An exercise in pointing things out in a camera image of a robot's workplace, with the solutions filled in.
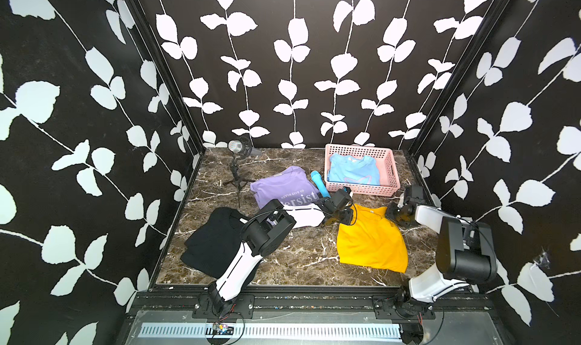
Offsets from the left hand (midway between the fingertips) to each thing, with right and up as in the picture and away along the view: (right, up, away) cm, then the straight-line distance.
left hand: (355, 212), depth 94 cm
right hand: (+14, +1, +2) cm, 14 cm away
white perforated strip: (-33, -33, -24) cm, 53 cm away
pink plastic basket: (+20, +13, +12) cm, 27 cm away
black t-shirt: (-57, -10, -6) cm, 58 cm away
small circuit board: (-49, -33, -24) cm, 63 cm away
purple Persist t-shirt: (-28, +10, +10) cm, 31 cm away
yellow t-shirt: (+6, -10, -6) cm, 14 cm away
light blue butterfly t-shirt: (+8, +18, +16) cm, 26 cm away
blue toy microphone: (-15, +14, +11) cm, 24 cm away
